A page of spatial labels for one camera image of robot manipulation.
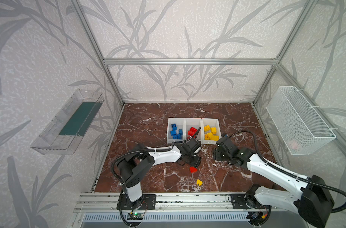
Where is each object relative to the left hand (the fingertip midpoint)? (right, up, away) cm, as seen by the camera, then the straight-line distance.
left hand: (198, 158), depth 87 cm
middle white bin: (0, +21, +18) cm, 28 cm away
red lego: (-2, +16, +15) cm, 22 cm away
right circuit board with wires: (+30, -27, -14) cm, 42 cm away
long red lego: (-4, +14, +13) cm, 19 cm away
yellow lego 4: (+6, +12, +9) cm, 16 cm away
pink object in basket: (+48, +12, -14) cm, 51 cm away
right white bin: (+12, +21, +16) cm, 29 cm away
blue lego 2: (-18, +14, +15) cm, 27 cm away
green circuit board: (-34, -24, -16) cm, 45 cm away
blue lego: (-16, +18, +15) cm, 28 cm away
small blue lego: (-11, +15, +13) cm, 23 cm away
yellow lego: (+8, +17, +15) cm, 24 cm away
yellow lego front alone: (0, -11, -7) cm, 13 cm away
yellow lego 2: (+12, +16, +13) cm, 24 cm away
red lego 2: (-4, -6, -2) cm, 7 cm away
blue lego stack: (-12, +12, +10) cm, 20 cm away
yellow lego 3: (+9, +13, +10) cm, 19 cm away
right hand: (+11, +7, -2) cm, 13 cm away
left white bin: (-11, +21, +16) cm, 28 cm away
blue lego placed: (-15, +12, +9) cm, 22 cm away
